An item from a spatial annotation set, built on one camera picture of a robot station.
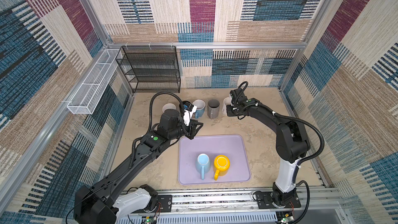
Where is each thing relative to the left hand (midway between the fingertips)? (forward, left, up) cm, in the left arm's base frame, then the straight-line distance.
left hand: (201, 121), depth 73 cm
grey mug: (+19, -8, -15) cm, 26 cm away
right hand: (+17, -18, -16) cm, 30 cm away
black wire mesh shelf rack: (+50, +34, -9) cm, 61 cm away
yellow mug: (-14, -10, -16) cm, 24 cm away
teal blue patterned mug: (+24, 0, -17) cm, 30 cm away
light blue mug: (-14, -1, -16) cm, 21 cm away
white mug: (+22, -16, -11) cm, 29 cm away
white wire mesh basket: (+7, +51, +9) cm, 53 cm away
